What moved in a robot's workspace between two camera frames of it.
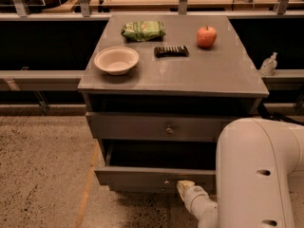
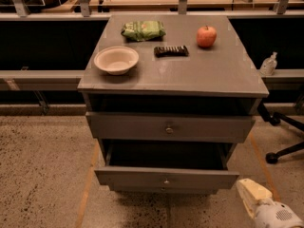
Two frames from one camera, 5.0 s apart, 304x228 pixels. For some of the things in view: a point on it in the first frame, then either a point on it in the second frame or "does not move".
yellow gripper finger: x=182 y=185 -> x=252 y=193
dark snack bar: x=171 y=51 does not move
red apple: x=206 y=37 does not move
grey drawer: x=157 y=165 does not move
